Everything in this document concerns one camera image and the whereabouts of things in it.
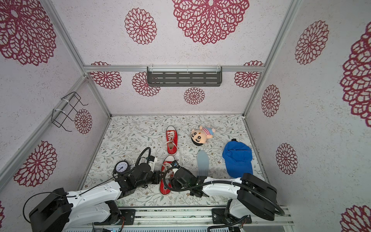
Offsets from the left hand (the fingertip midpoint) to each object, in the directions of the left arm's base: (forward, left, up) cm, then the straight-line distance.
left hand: (165, 174), depth 83 cm
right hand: (-1, -4, -1) cm, 4 cm away
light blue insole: (+10, -23, -7) cm, 26 cm away
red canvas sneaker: (-2, -3, +14) cm, 15 cm away
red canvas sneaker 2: (+25, -2, -2) cm, 25 cm away
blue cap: (+13, -45, -3) cm, 47 cm away
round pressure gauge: (+6, +28, -3) cm, 29 cm away
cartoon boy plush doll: (+25, -21, +1) cm, 33 cm away
